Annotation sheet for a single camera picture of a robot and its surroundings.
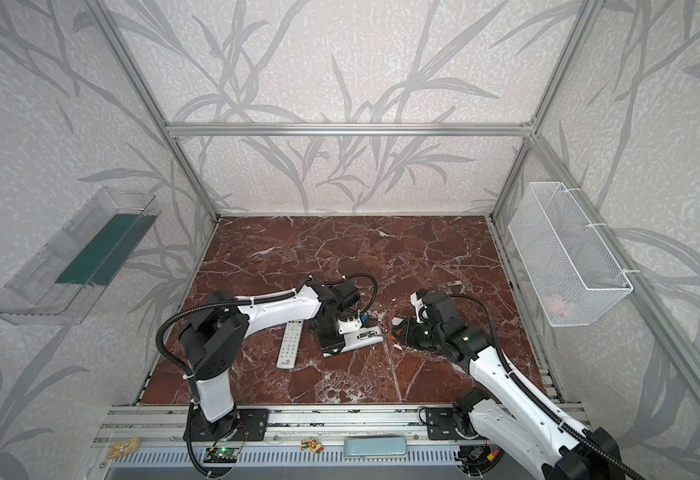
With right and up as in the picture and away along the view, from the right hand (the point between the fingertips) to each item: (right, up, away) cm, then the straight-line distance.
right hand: (394, 323), depth 79 cm
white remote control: (-10, -7, +7) cm, 14 cm away
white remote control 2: (-30, -8, +6) cm, 31 cm away
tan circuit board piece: (-66, -27, -10) cm, 72 cm away
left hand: (-15, -6, +7) cm, 18 cm away
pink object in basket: (+39, +7, -7) cm, 41 cm away
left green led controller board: (-43, -30, -8) cm, 53 cm away
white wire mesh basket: (+36, +16, -18) cm, 43 cm away
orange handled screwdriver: (-1, -3, -1) cm, 3 cm away
